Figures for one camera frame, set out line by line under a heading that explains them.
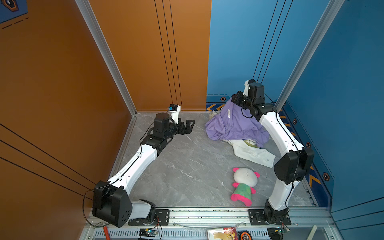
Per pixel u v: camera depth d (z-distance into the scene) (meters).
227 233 0.66
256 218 0.72
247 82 0.75
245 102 0.70
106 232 0.70
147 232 0.71
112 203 0.40
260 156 0.95
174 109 0.67
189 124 0.69
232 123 0.91
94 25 0.75
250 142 0.90
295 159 0.47
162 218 0.74
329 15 0.72
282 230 0.70
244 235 0.67
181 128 0.68
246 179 0.81
